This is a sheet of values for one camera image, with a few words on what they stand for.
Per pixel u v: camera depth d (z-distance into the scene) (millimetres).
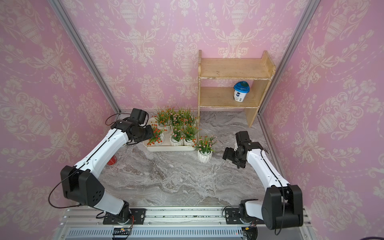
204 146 839
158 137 816
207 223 730
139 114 651
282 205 396
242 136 677
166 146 962
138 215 746
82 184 418
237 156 699
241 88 919
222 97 1003
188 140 953
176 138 917
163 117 970
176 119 965
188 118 978
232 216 730
